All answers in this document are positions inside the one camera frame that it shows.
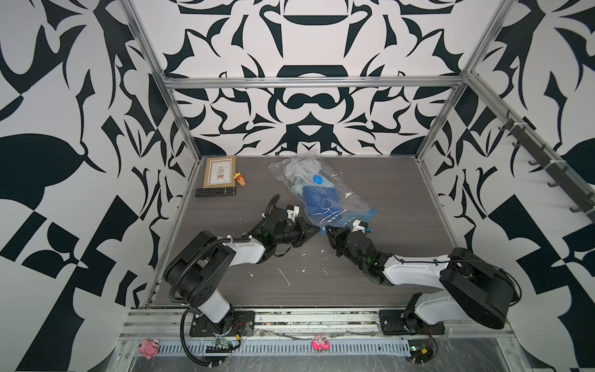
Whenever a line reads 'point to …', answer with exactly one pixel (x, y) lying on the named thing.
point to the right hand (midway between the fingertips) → (323, 223)
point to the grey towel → (301, 169)
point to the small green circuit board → (224, 342)
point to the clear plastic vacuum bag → (352, 206)
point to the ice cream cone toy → (240, 178)
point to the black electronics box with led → (420, 350)
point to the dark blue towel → (320, 201)
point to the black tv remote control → (215, 191)
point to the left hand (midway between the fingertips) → (319, 223)
